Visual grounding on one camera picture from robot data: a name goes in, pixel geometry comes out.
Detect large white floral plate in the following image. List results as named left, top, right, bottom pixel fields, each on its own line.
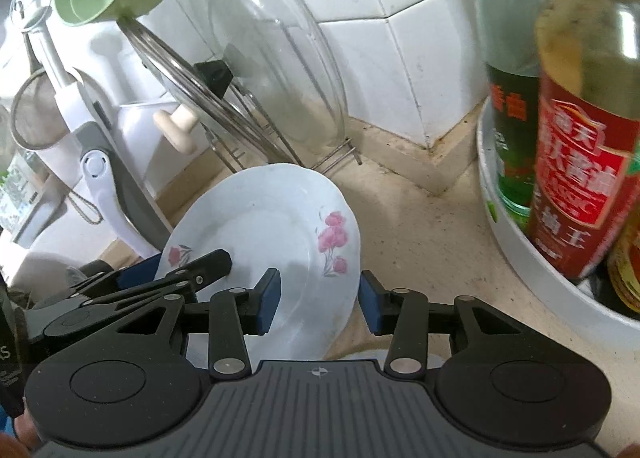
left=156, top=164, right=360, bottom=365

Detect cream knob lid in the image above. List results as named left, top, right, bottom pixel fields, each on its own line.
left=153, top=104, right=200, bottom=155

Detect white round condiment tray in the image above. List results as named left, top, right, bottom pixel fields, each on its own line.
left=476, top=101, right=639, bottom=352

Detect glass pot lid black knob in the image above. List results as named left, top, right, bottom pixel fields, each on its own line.
left=117, top=17, right=286, bottom=164

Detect yellow label vinegar bottle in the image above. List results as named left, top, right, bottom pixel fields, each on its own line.
left=608, top=218, right=639, bottom=314

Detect red label soy sauce bottle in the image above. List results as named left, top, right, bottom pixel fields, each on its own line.
left=529, top=0, right=639, bottom=280

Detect large clear glass lid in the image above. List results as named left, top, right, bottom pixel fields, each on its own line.
left=188, top=0, right=347, bottom=151

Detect green label glass bottle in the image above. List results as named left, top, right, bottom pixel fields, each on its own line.
left=475, top=0, right=547, bottom=230

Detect metal wire lid rack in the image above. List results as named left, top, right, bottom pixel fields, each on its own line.
left=202, top=124, right=362, bottom=176

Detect wire mesh strainer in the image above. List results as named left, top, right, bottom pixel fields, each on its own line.
left=8, top=68, right=120, bottom=226

